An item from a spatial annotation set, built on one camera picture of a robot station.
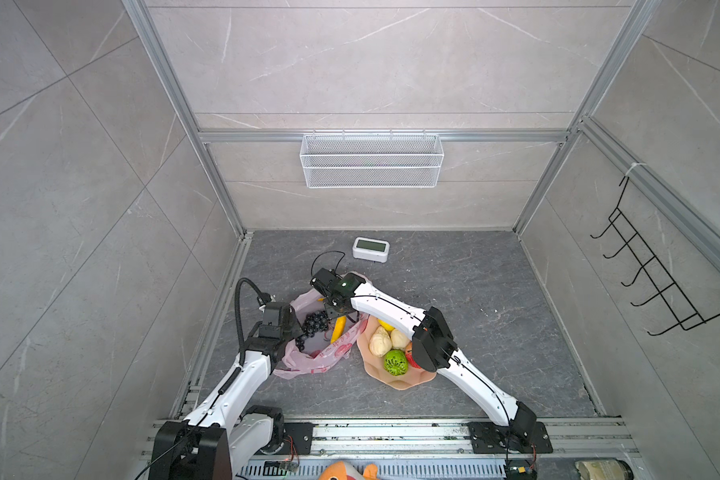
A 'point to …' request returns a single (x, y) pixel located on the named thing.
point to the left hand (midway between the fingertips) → (288, 315)
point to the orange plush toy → (343, 470)
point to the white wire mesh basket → (371, 161)
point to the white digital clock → (371, 249)
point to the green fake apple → (396, 362)
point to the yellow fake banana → (339, 328)
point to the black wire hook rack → (680, 310)
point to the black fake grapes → (314, 323)
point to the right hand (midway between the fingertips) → (337, 306)
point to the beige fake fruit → (380, 342)
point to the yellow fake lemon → (386, 325)
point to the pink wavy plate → (374, 365)
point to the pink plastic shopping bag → (320, 354)
